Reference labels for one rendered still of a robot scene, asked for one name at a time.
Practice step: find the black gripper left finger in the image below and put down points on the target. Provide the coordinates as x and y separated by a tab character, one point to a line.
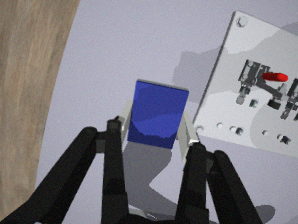
51	200

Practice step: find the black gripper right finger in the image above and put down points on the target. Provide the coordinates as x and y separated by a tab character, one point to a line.
231	200

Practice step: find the white fixture plate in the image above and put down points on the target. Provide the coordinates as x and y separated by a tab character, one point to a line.
271	46

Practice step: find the blue rectangular plate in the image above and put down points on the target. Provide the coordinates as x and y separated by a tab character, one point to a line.
156	113

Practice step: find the toggle clamp with red handle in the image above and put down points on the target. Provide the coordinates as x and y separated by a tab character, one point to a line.
293	92

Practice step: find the red-handled toggle clamp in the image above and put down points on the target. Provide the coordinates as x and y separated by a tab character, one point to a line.
251	74

